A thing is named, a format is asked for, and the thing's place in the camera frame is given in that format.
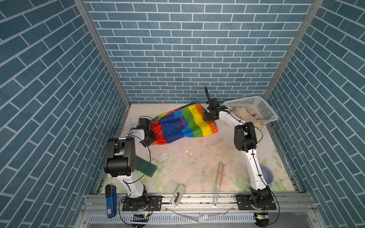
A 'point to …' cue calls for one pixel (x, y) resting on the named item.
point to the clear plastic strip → (196, 221)
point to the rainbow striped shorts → (186, 121)
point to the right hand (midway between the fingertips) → (205, 115)
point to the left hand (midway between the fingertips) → (154, 138)
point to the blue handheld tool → (110, 195)
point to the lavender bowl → (267, 174)
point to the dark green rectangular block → (146, 167)
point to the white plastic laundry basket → (257, 102)
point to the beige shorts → (249, 115)
